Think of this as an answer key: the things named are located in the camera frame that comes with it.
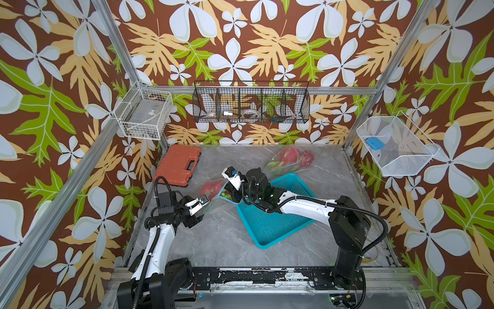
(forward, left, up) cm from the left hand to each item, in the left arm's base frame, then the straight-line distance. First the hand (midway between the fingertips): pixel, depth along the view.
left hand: (194, 203), depth 86 cm
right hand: (+4, -13, +11) cm, 18 cm away
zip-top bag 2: (+21, -36, -7) cm, 43 cm away
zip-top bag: (-5, -10, +11) cm, 15 cm away
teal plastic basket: (-8, -35, -9) cm, 37 cm away
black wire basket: (+47, -26, +22) cm, 58 cm away
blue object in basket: (+22, -83, +17) cm, 87 cm away
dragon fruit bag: (+26, -46, -3) cm, 53 cm away
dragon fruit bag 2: (+26, -56, +1) cm, 62 cm away
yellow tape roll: (-20, -77, -8) cm, 80 cm away
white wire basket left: (+32, +24, +25) cm, 47 cm away
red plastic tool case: (+28, +16, -7) cm, 33 cm away
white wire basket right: (+17, -89, +19) cm, 93 cm away
